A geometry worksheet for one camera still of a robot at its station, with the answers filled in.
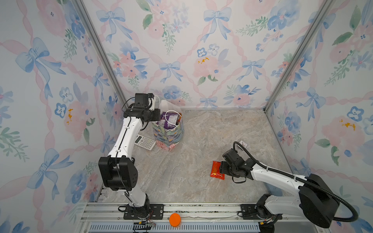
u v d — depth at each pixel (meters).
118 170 0.44
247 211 0.74
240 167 0.64
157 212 0.74
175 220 0.64
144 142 0.98
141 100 0.63
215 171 0.88
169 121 0.88
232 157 0.67
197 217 0.73
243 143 0.98
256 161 0.59
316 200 0.41
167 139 0.84
